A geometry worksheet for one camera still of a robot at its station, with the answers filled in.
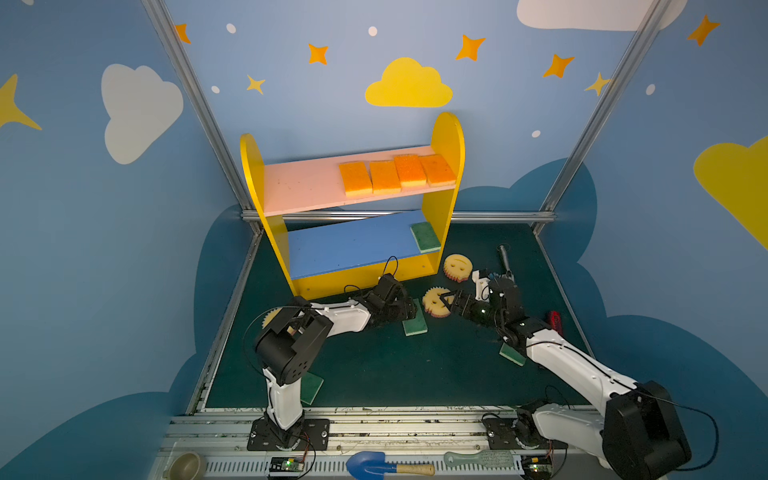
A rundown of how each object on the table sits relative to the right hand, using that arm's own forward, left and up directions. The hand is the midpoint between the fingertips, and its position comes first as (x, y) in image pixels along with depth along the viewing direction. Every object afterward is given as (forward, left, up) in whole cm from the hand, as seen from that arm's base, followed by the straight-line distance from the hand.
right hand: (452, 297), depth 85 cm
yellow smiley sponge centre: (+4, +4, -11) cm, 12 cm away
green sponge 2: (-3, +9, -13) cm, 16 cm away
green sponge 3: (-23, +39, -12) cm, 47 cm away
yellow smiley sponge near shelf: (+20, -6, -12) cm, 24 cm away
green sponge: (+22, +7, +1) cm, 23 cm away
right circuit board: (-38, -20, -15) cm, 46 cm away
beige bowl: (-43, +63, -11) cm, 77 cm away
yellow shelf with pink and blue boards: (+19, +40, 0) cm, 45 cm away
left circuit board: (-41, +41, -14) cm, 60 cm away
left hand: (+2, +12, -11) cm, 16 cm away
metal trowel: (+19, -24, -12) cm, 33 cm away
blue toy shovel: (-40, +21, -14) cm, 47 cm away
